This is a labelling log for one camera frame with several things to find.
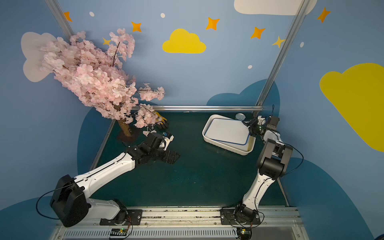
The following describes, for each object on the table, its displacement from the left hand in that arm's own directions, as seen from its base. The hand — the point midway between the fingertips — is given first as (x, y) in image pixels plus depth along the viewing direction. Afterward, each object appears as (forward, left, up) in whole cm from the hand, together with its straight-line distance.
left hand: (174, 151), depth 82 cm
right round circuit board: (-36, -37, -18) cm, 55 cm away
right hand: (+24, -45, -1) cm, 51 cm away
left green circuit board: (-37, +25, -18) cm, 48 cm away
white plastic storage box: (+8, -39, -8) cm, 40 cm away
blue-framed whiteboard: (+21, -37, -8) cm, 43 cm away
